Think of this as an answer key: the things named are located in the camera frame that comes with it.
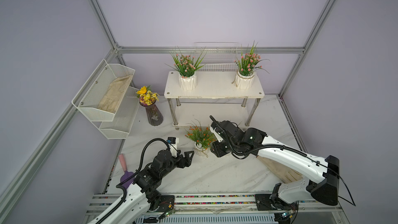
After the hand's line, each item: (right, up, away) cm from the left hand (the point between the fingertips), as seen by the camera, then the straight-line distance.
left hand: (187, 153), depth 79 cm
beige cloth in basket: (-39, +27, -2) cm, 47 cm away
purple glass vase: (-23, +18, +19) cm, 35 cm away
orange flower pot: (+8, +7, +6) cm, 12 cm away
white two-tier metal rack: (+18, +30, +39) cm, 53 cm away
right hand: (+15, +3, -5) cm, 16 cm away
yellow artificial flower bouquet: (-24, +30, +6) cm, 39 cm away
